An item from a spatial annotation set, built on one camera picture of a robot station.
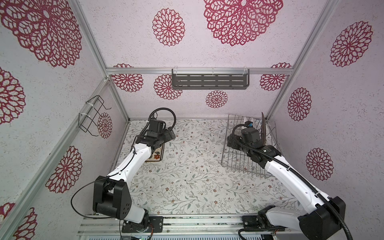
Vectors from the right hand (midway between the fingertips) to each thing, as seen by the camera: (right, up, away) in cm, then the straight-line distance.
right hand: (233, 136), depth 79 cm
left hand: (-37, 0, +8) cm, 38 cm away
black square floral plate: (-45, -13, +18) cm, 50 cm away
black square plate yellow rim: (+25, +4, +18) cm, 31 cm away
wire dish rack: (+7, -16, +16) cm, 24 cm away
